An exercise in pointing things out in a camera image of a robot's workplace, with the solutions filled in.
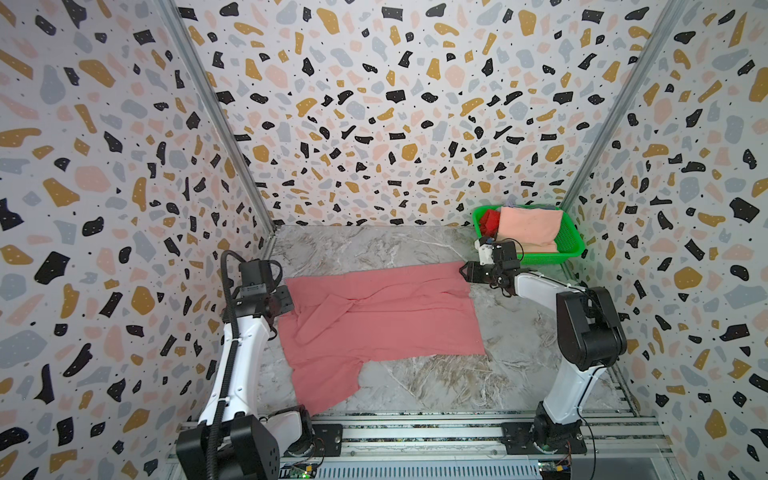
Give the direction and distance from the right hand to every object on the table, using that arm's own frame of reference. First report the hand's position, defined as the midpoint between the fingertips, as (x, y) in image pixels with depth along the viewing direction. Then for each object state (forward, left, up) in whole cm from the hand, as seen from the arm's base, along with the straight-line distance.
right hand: (463, 262), depth 98 cm
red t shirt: (+18, -12, 0) cm, 22 cm away
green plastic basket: (+15, -42, -6) cm, 45 cm away
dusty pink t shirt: (-17, +39, -9) cm, 44 cm away
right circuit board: (-54, -17, -10) cm, 57 cm away
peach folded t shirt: (+14, -28, +1) cm, 31 cm away
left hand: (-19, +53, +10) cm, 58 cm away
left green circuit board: (-56, +43, -9) cm, 71 cm away
